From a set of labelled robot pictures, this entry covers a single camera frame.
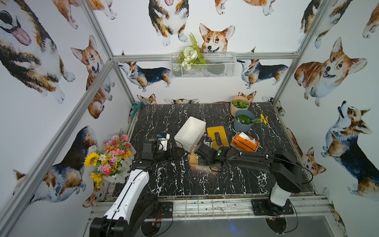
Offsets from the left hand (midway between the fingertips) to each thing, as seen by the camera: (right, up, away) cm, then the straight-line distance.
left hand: (176, 146), depth 82 cm
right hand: (+14, -5, +4) cm, 16 cm away
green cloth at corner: (-39, +25, +37) cm, 59 cm away
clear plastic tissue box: (+16, -12, -1) cm, 20 cm away
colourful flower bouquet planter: (-30, -6, -8) cm, 32 cm away
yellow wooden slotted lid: (+21, +6, +22) cm, 31 cm away
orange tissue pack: (+40, +1, +10) cm, 41 cm away
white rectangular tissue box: (+7, +5, +23) cm, 24 cm away
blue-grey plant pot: (+43, +14, +19) cm, 49 cm away
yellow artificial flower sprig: (+52, +14, +11) cm, 55 cm away
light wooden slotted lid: (+9, -7, +1) cm, 12 cm away
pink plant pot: (+41, +26, +24) cm, 54 cm away
